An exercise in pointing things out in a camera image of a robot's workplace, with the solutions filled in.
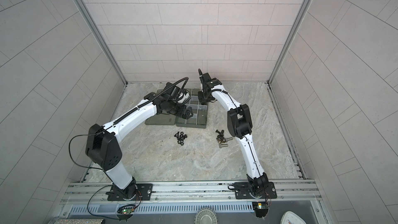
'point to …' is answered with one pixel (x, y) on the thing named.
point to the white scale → (289, 217)
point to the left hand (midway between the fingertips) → (190, 110)
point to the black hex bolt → (221, 134)
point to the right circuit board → (260, 208)
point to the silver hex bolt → (220, 142)
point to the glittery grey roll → (90, 221)
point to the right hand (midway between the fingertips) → (201, 98)
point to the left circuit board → (127, 211)
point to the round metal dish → (206, 215)
